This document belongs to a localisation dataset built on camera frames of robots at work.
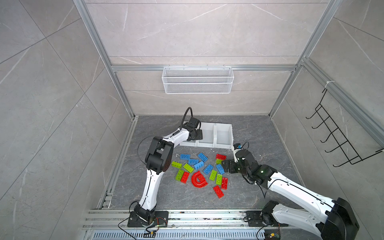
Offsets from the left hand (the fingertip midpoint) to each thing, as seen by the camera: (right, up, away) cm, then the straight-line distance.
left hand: (199, 132), depth 104 cm
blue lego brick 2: (+2, -16, -8) cm, 18 cm away
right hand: (+16, -15, -21) cm, 30 cm away
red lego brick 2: (-9, -26, -18) cm, 32 cm away
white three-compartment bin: (+11, -2, -6) cm, 12 cm away
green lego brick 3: (-7, -21, -13) cm, 26 cm away
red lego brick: (+13, -15, -8) cm, 22 cm away
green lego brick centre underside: (+8, -25, -16) cm, 31 cm away
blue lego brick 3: (-4, -18, -11) cm, 21 cm away
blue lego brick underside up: (+5, -22, -13) cm, 27 cm away
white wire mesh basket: (-1, +36, -3) cm, 37 cm away
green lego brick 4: (-12, -25, -16) cm, 32 cm away
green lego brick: (+12, -18, -10) cm, 24 cm away
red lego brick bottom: (+11, -33, -23) cm, 41 cm away
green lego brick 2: (-14, -19, -13) cm, 27 cm away
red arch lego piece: (-1, -27, -18) cm, 33 cm away
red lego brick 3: (+14, -29, -19) cm, 38 cm away
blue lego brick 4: (0, -20, -14) cm, 24 cm away
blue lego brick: (-9, -15, -9) cm, 20 cm away
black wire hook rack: (+61, -8, -44) cm, 76 cm away
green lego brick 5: (+12, -27, -17) cm, 34 cm away
